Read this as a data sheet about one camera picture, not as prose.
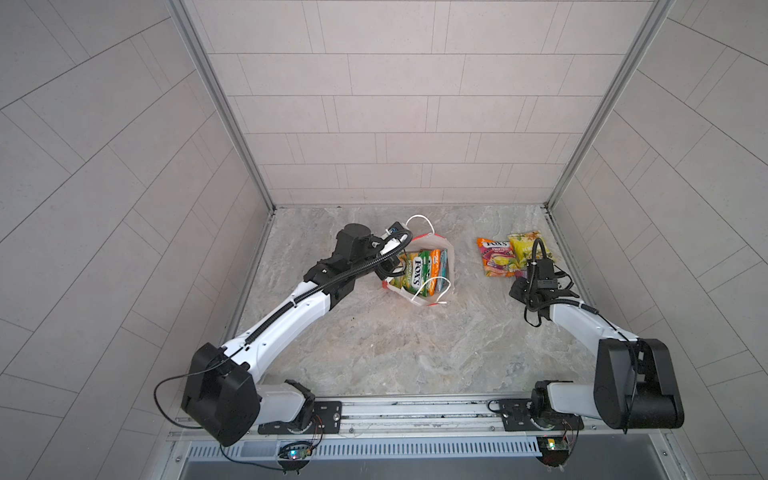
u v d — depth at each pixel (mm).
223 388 381
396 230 629
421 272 862
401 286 888
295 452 645
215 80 826
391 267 657
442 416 723
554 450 680
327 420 702
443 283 846
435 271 843
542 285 688
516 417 708
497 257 989
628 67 799
